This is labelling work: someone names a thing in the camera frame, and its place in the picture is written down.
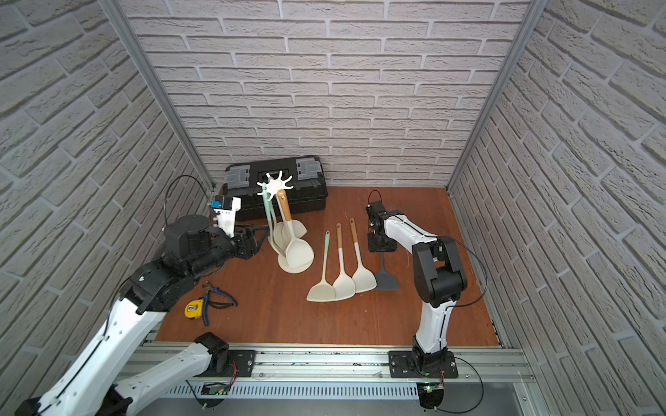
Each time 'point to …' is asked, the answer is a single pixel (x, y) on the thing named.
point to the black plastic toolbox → (308, 194)
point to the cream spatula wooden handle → (343, 286)
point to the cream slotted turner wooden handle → (363, 278)
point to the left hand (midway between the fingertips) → (265, 223)
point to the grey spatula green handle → (385, 281)
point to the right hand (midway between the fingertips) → (384, 247)
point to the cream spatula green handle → (323, 291)
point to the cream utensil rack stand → (282, 230)
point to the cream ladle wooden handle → (299, 253)
